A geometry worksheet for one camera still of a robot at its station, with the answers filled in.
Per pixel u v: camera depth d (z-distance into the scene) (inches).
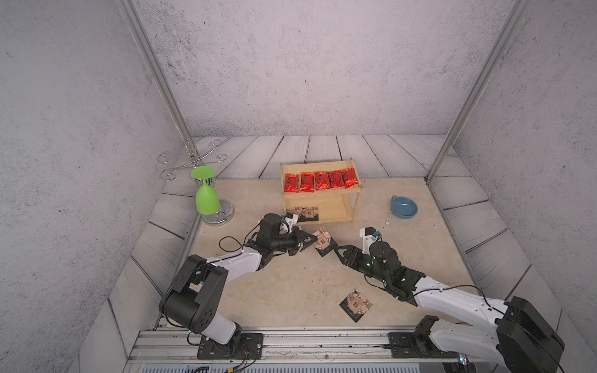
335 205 42.0
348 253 28.6
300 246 30.4
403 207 42.3
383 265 24.0
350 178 35.0
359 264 28.1
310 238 32.5
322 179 35.1
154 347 29.2
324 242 32.7
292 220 33.0
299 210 41.6
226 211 43.6
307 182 35.2
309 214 41.2
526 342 15.8
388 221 41.0
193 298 17.5
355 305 31.9
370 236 29.3
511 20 28.5
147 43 30.4
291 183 35.0
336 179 35.2
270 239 27.6
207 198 32.6
